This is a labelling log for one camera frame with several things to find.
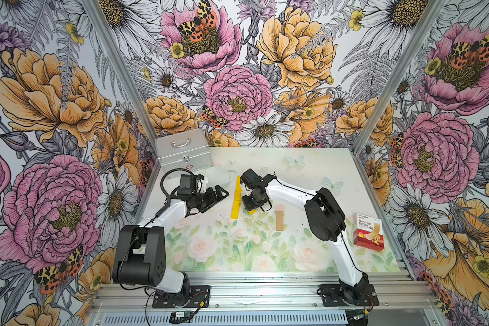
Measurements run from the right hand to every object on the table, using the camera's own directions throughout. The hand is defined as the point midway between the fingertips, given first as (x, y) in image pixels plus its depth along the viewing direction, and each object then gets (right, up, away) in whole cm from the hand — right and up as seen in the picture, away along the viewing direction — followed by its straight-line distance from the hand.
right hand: (250, 210), depth 96 cm
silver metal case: (-31, +28, +6) cm, 42 cm away
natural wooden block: (+13, -5, -2) cm, 14 cm away
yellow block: (-6, +6, +6) cm, 10 cm away
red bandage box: (+49, -7, -10) cm, 50 cm away
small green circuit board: (-25, -33, -23) cm, 47 cm away
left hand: (-12, +4, -6) cm, 14 cm away
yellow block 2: (-7, 0, +1) cm, 7 cm away
